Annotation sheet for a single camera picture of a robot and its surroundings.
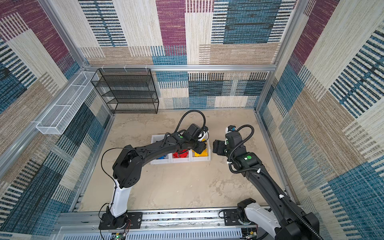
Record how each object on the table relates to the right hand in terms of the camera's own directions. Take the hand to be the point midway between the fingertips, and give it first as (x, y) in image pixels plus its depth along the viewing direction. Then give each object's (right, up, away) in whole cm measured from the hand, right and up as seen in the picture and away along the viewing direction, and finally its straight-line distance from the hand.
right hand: (220, 146), depth 80 cm
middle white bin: (-27, -9, +10) cm, 30 cm away
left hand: (-9, 0, +11) cm, 14 cm away
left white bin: (-31, -10, +9) cm, 34 cm away
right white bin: (-10, -10, +13) cm, 19 cm away
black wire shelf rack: (-63, +36, +31) cm, 79 cm away
